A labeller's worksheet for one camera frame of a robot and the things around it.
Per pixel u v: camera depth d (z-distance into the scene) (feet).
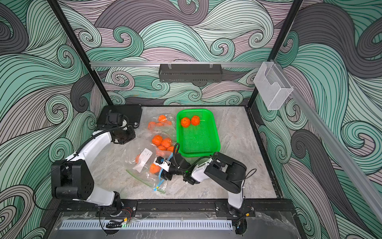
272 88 2.35
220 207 2.39
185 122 3.40
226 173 1.57
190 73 3.13
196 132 3.43
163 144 3.01
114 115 2.30
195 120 3.40
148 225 2.29
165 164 2.35
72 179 1.40
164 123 3.38
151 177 2.58
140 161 2.55
